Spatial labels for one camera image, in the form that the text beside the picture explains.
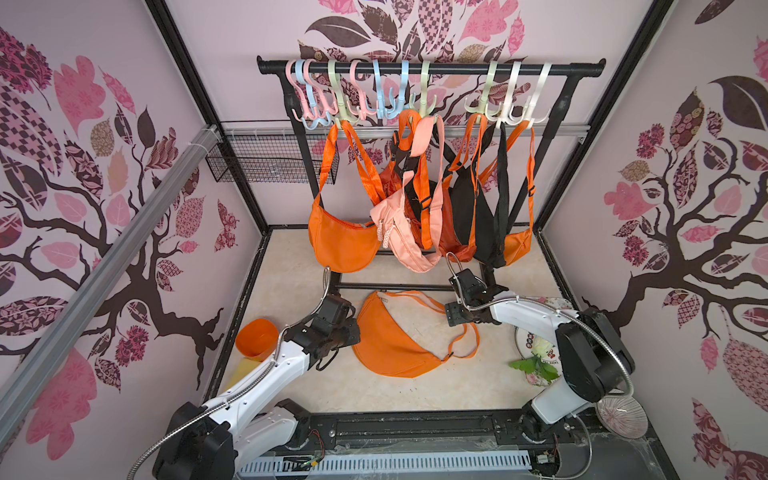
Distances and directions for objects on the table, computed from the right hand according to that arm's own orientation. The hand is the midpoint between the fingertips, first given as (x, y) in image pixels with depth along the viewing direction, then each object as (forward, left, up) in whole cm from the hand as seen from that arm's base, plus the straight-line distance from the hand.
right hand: (461, 310), depth 93 cm
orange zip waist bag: (+14, +4, +16) cm, 21 cm away
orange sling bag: (+7, -13, +23) cm, 28 cm away
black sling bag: (+17, -3, +30) cm, 35 cm away
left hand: (-10, +32, +4) cm, 34 cm away
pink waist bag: (+9, +20, +32) cm, 39 cm away
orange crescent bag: (-7, +18, -3) cm, 19 cm away
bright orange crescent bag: (+12, +37, +20) cm, 44 cm away
